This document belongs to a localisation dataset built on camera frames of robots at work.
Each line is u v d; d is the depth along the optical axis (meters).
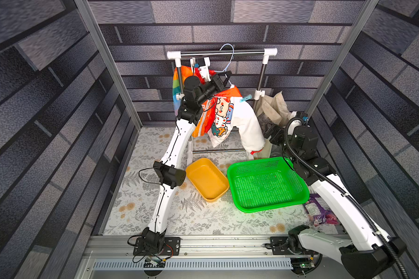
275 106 0.93
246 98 0.71
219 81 0.65
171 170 0.58
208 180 0.95
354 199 0.42
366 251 0.38
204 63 0.64
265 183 0.93
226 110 0.75
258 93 0.81
